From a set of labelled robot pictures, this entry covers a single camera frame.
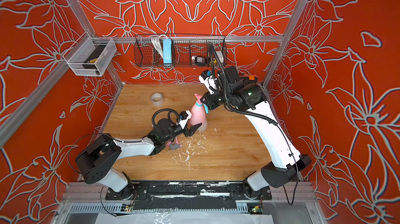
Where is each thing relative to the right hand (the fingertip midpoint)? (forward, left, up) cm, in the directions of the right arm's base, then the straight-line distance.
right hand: (199, 98), depth 64 cm
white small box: (+38, -12, -5) cm, 40 cm away
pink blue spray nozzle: (0, 0, -3) cm, 3 cm away
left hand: (+2, +1, -17) cm, 17 cm away
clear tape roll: (+29, +32, -34) cm, 55 cm away
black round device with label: (+39, 0, -7) cm, 39 cm away
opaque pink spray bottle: (-1, +1, -11) cm, 11 cm away
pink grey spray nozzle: (-6, +13, -35) cm, 38 cm away
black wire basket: (+46, +14, -6) cm, 49 cm away
